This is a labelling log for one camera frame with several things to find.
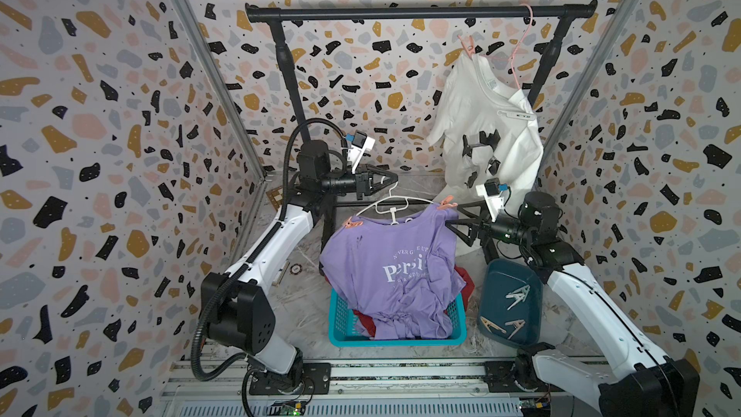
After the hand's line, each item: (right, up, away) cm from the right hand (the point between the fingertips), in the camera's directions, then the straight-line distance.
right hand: (456, 217), depth 71 cm
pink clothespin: (-26, -1, -1) cm, 26 cm away
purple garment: (-12, -16, +9) cm, 22 cm away
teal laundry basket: (-29, -32, +11) cm, 44 cm away
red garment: (-22, -30, +9) cm, 38 cm away
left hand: (-15, +9, -4) cm, 17 cm away
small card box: (-51, -19, +21) cm, 58 cm away
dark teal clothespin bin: (+20, -28, +14) cm, 37 cm away
